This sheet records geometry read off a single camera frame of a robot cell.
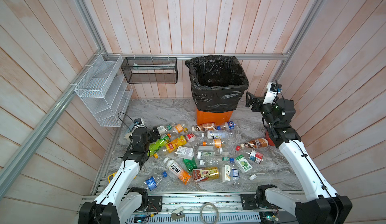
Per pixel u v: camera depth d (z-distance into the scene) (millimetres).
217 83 1040
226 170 746
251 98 631
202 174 770
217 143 903
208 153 880
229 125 981
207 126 981
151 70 1042
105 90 717
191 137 931
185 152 837
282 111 504
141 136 604
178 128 972
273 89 587
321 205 375
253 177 797
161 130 954
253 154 848
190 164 825
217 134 932
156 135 764
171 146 879
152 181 765
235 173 786
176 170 798
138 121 713
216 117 988
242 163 835
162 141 899
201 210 716
